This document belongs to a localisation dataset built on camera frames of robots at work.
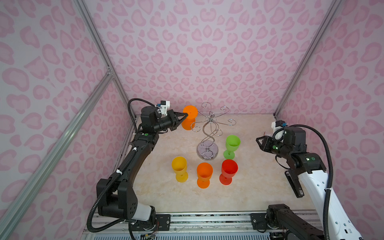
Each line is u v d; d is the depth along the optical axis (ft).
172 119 2.14
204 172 2.63
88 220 1.17
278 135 1.97
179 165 2.66
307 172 1.47
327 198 1.32
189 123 2.66
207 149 3.21
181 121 2.29
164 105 2.33
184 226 2.38
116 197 1.36
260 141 2.24
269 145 2.05
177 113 2.30
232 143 2.92
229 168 2.53
